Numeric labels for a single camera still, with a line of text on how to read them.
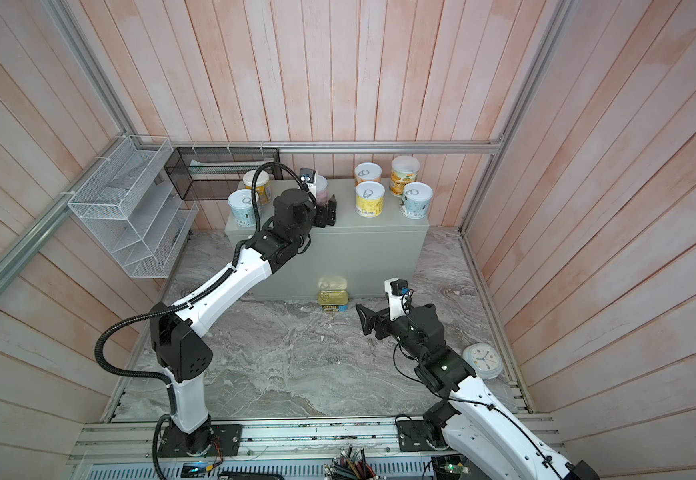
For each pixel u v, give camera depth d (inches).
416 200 28.6
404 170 30.1
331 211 28.2
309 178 25.5
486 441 22.5
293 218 23.3
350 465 23.7
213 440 28.2
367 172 30.8
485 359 33.3
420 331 22.1
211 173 40.7
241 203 28.0
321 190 29.7
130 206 27.6
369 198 28.5
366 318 26.2
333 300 37.5
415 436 28.8
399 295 24.6
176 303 19.4
